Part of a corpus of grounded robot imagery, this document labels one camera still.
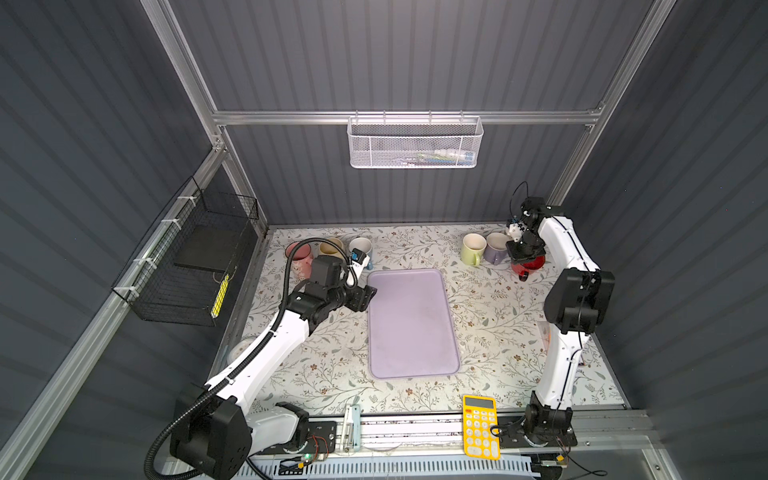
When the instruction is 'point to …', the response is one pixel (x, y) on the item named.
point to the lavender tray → (411, 330)
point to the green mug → (473, 247)
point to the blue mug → (364, 245)
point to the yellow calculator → (479, 415)
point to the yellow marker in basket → (219, 299)
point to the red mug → (523, 269)
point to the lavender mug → (496, 249)
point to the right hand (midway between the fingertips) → (523, 260)
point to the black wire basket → (180, 272)
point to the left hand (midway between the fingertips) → (364, 284)
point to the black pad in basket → (210, 247)
